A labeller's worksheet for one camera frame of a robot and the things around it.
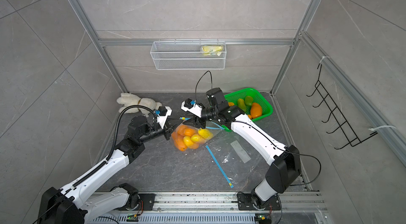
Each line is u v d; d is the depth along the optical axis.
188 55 1.00
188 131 0.84
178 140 0.81
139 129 0.57
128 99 1.01
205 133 0.80
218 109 0.58
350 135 0.60
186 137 0.83
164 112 0.61
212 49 0.84
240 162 0.86
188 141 0.82
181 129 0.86
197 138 0.80
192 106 0.60
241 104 1.01
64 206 0.38
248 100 1.07
